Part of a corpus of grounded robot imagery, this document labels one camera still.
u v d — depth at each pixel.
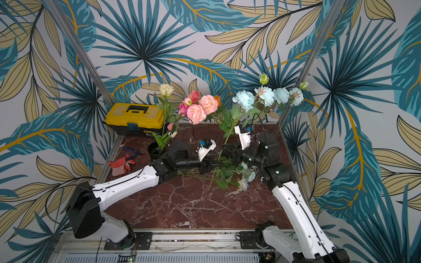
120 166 0.95
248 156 0.58
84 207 0.41
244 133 0.57
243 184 0.86
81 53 0.82
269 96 0.53
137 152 1.03
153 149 0.88
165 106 0.83
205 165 0.63
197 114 0.58
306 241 0.38
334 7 0.69
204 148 0.61
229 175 0.92
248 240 0.73
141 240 0.73
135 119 1.00
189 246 0.73
